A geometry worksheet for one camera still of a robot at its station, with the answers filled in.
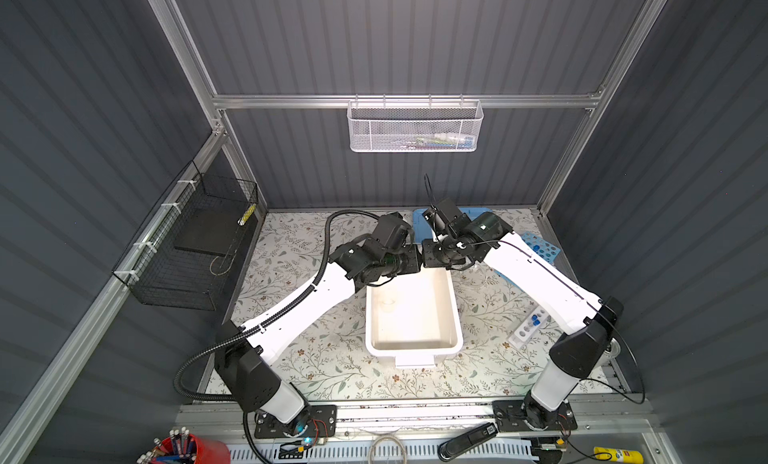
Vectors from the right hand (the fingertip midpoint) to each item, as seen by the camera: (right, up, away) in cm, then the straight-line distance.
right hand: (428, 260), depth 77 cm
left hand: (-2, +1, -2) cm, 3 cm away
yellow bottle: (+42, -44, -10) cm, 61 cm away
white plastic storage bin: (-3, -19, +14) cm, 24 cm away
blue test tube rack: (+45, +3, +30) cm, 54 cm away
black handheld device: (+5, -41, -10) cm, 42 cm away
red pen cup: (-53, -37, -16) cm, 67 cm away
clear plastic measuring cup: (+45, -21, -5) cm, 50 cm away
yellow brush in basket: (-49, +10, +1) cm, 50 cm away
